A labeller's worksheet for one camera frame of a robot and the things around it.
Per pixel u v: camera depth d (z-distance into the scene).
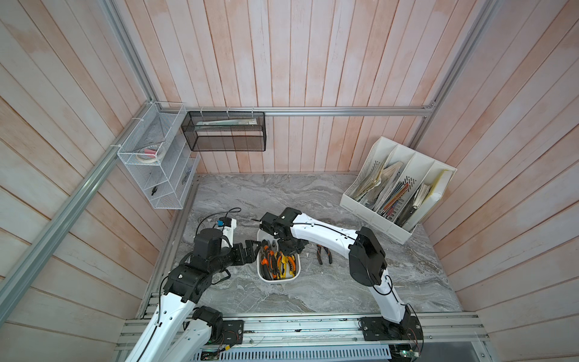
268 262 0.84
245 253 0.63
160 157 0.73
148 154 0.73
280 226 0.62
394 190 1.02
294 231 0.60
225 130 1.04
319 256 0.90
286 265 0.86
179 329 0.46
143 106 0.85
